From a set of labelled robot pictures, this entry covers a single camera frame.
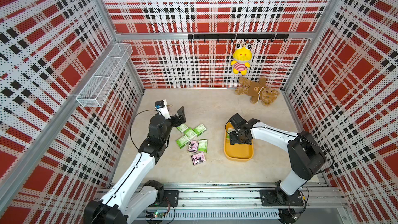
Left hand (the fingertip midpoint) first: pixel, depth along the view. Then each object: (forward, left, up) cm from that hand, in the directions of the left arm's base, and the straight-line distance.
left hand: (178, 108), depth 78 cm
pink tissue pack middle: (-11, -6, -22) cm, 25 cm away
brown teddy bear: (+28, -52, -18) cm, 61 cm away
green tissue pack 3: (-2, -4, -23) cm, 23 cm away
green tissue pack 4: (-7, +1, -23) cm, 24 cm away
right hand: (-7, -33, -21) cm, 40 cm away
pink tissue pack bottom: (-18, -9, -22) cm, 30 cm away
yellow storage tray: (-15, -32, -20) cm, 41 cm away
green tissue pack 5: (-10, -12, -22) cm, 27 cm away
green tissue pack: (+1, +2, -22) cm, 22 cm away
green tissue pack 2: (0, -10, -22) cm, 24 cm away
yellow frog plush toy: (+33, -36, +10) cm, 49 cm away
